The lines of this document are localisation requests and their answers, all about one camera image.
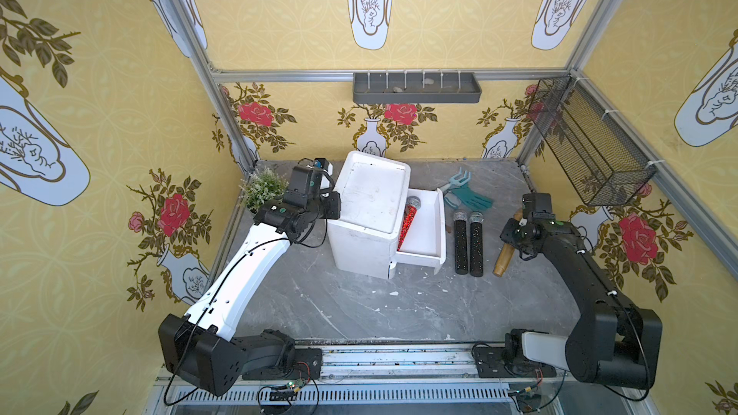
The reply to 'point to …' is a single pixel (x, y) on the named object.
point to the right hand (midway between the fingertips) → (503, 233)
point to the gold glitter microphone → (506, 252)
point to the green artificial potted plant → (262, 185)
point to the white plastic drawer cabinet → (374, 190)
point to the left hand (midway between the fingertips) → (336, 200)
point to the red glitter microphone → (412, 205)
